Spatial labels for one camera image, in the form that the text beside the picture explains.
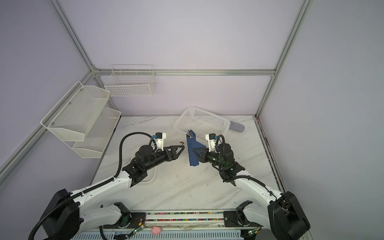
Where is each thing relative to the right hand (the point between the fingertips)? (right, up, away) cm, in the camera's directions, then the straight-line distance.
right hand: (192, 150), depth 76 cm
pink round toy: (-17, -37, -6) cm, 41 cm away
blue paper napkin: (0, +3, +2) cm, 4 cm away
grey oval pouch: (+33, +13, +35) cm, 50 cm away
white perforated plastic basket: (+7, +16, +39) cm, 43 cm away
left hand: (-6, +2, -1) cm, 6 cm away
